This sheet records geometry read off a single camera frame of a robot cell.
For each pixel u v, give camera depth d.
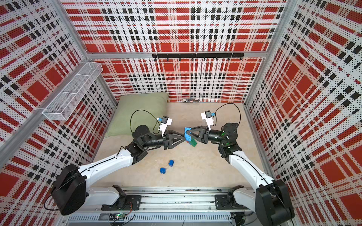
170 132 0.69
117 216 0.69
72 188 0.40
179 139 0.68
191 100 1.22
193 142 0.93
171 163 0.88
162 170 0.84
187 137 0.65
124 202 0.69
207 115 0.63
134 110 0.59
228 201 0.68
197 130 0.67
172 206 0.73
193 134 0.65
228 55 0.88
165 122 0.63
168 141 0.61
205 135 0.61
